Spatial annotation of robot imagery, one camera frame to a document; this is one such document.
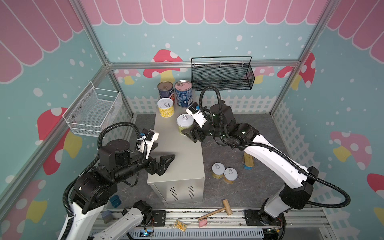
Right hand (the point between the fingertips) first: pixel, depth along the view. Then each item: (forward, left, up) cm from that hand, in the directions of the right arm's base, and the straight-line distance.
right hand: (187, 124), depth 64 cm
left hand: (-13, +8, -2) cm, 16 cm away
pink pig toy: (-32, -6, -35) cm, 48 cm away
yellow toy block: (-33, +4, -36) cm, 49 cm away
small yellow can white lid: (-7, -16, -33) cm, 37 cm away
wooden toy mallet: (-25, -19, -36) cm, 48 cm away
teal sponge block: (-22, +40, -36) cm, 58 cm away
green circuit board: (-35, +20, -39) cm, 56 cm away
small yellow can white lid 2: (-10, -22, -33) cm, 41 cm away
